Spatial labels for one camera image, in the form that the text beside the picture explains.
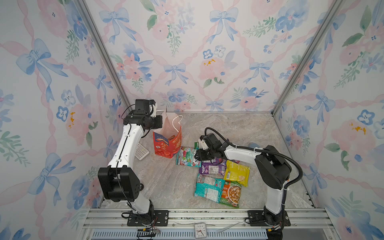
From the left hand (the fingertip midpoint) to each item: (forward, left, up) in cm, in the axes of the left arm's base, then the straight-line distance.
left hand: (160, 120), depth 83 cm
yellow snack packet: (-21, -44, -21) cm, 53 cm away
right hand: (-11, -20, -21) cm, 31 cm away
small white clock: (-48, -22, -23) cm, 57 cm away
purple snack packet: (-18, -32, -20) cm, 42 cm away
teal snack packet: (-30, -27, -21) cm, 45 cm away
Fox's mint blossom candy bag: (-11, -14, -21) cm, 27 cm away
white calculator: (-7, +15, -23) cm, 29 cm away
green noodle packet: (-33, -39, -23) cm, 56 cm away
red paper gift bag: (-12, -5, -3) cm, 13 cm away
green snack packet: (-2, -21, -23) cm, 31 cm away
